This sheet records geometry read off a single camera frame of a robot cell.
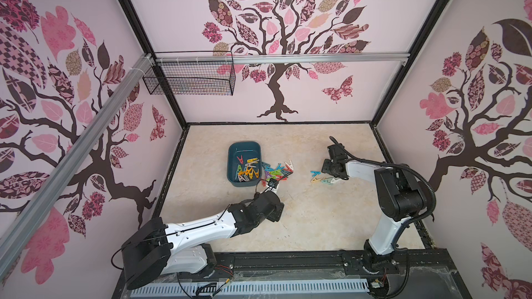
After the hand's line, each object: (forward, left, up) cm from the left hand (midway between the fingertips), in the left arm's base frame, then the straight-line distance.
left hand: (274, 205), depth 82 cm
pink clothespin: (+27, +17, -6) cm, 32 cm away
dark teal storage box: (+23, +14, -6) cm, 27 cm away
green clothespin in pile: (+19, -2, -6) cm, 20 cm away
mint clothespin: (+14, -26, -6) cm, 30 cm away
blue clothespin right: (+18, -21, -5) cm, 28 cm away
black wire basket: (+53, +38, +27) cm, 71 cm away
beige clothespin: (+15, -20, -6) cm, 26 cm away
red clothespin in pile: (+17, -4, -7) cm, 19 cm away
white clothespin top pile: (+23, -9, -5) cm, 25 cm away
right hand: (+22, -28, -6) cm, 37 cm away
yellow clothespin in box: (+26, +11, -6) cm, 29 cm away
